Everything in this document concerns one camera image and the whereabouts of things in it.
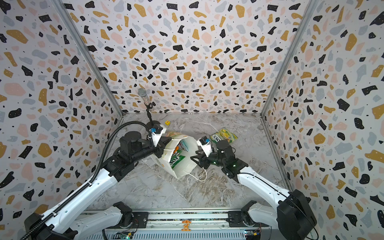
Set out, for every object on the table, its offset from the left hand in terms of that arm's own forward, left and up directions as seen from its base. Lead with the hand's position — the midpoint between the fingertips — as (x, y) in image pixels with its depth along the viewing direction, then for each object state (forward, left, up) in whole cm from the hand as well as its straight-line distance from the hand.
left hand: (169, 135), depth 69 cm
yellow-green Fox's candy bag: (+21, -31, -29) cm, 47 cm away
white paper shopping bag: (-4, -7, -24) cm, 25 cm away
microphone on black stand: (+31, +19, +1) cm, 36 cm away
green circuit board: (-36, +22, -31) cm, 52 cm away
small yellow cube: (+34, +10, -30) cm, 46 cm away
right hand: (-4, -10, -10) cm, 15 cm away
